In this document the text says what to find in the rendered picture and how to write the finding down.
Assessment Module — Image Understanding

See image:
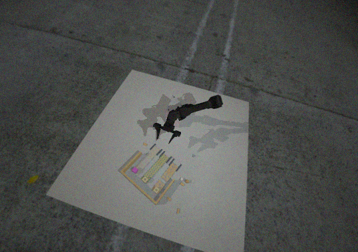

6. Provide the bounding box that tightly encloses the tan strip with teal polka dots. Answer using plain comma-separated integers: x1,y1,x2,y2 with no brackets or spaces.
156,154,169,168

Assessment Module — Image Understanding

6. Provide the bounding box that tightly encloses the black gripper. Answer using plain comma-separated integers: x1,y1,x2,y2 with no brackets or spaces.
153,119,181,144

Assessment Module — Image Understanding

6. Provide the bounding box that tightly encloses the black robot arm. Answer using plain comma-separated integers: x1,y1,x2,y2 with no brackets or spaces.
163,95,223,132

